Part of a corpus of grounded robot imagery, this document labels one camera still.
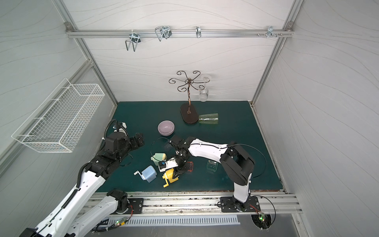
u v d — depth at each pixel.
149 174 0.77
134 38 0.78
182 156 0.63
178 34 0.79
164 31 0.76
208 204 0.75
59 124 0.68
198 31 0.73
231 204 0.73
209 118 1.03
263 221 0.72
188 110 1.11
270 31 0.77
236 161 0.48
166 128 1.01
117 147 0.55
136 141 0.67
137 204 0.74
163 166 0.68
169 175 0.75
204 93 0.98
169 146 0.95
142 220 0.70
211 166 0.87
